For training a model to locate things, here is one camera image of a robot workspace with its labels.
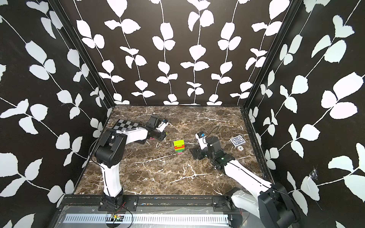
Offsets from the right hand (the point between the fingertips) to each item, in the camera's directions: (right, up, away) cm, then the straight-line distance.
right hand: (194, 144), depth 84 cm
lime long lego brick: (-10, 0, +1) cm, 10 cm away
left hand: (-21, +6, +18) cm, 28 cm away
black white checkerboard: (-53, +11, +20) cm, 58 cm away
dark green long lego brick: (-9, -6, +8) cm, 13 cm away
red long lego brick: (-8, -2, +2) cm, 8 cm away
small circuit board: (-41, -35, -13) cm, 56 cm away
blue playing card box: (+31, 0, +14) cm, 34 cm away
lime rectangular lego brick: (-9, -4, +4) cm, 11 cm away
